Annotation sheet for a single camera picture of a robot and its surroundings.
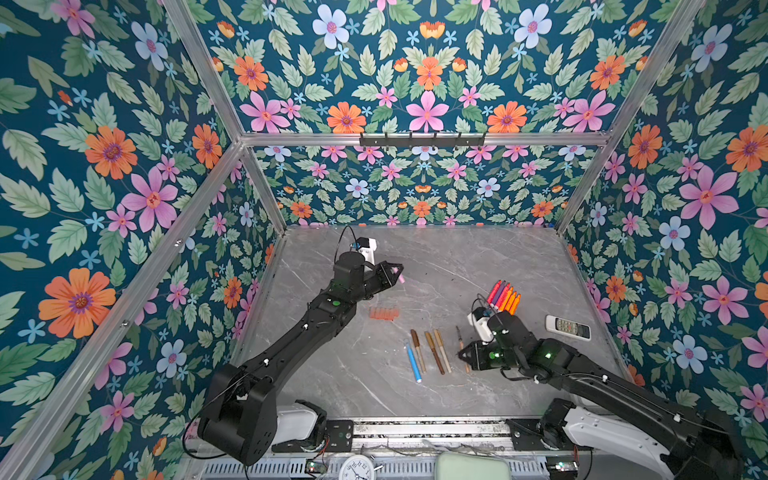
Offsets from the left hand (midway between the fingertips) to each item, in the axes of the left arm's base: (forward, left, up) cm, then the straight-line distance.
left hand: (408, 265), depth 78 cm
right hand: (-19, -12, -13) cm, 26 cm away
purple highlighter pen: (+4, -31, -24) cm, 39 cm away
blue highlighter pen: (-18, -1, -24) cm, 30 cm away
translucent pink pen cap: (0, +12, -24) cm, 27 cm away
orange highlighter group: (-2, -35, -24) cm, 43 cm away
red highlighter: (+2, -32, -24) cm, 40 cm away
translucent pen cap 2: (-1, +7, -24) cm, 25 cm away
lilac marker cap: (-2, +2, -2) cm, 4 cm away
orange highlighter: (+1, -33, -24) cm, 41 cm away
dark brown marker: (-15, -7, -25) cm, 30 cm away
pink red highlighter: (+4, -29, -24) cm, 38 cm away
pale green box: (-43, -11, -22) cm, 49 cm away
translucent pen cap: (-1, +9, -24) cm, 26 cm away
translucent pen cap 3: (0, +4, -25) cm, 25 cm away
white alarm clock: (-41, +15, -21) cm, 48 cm away
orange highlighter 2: (0, -35, -24) cm, 42 cm away
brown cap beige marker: (-10, -2, -25) cm, 27 cm away
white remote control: (-11, -49, -23) cm, 55 cm away
